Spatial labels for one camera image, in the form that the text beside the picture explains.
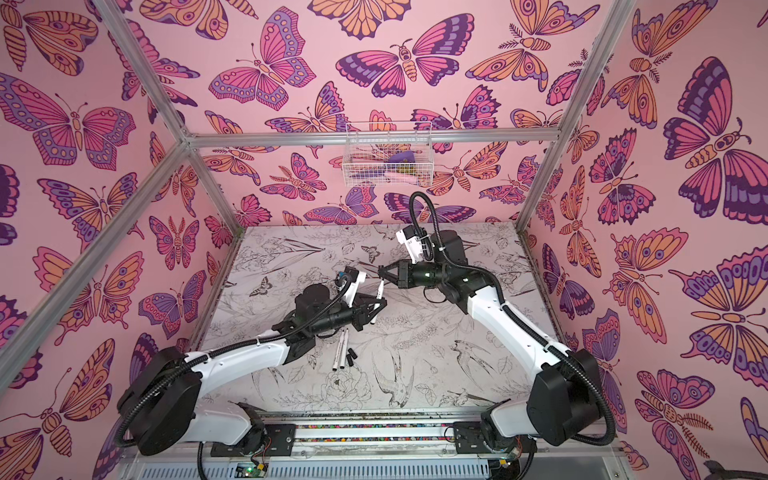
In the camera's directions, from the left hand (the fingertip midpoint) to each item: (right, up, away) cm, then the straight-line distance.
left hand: (387, 300), depth 75 cm
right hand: (-1, +8, -2) cm, 8 cm away
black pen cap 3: (-11, -20, +12) cm, 25 cm away
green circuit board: (-33, -41, -3) cm, 53 cm away
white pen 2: (-15, -21, +10) cm, 28 cm away
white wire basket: (0, +44, +20) cm, 48 cm away
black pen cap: (-2, +2, -1) cm, 3 cm away
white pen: (-3, -5, -1) cm, 6 cm away
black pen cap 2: (-10, -17, +12) cm, 24 cm away
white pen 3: (-13, -17, +13) cm, 25 cm away
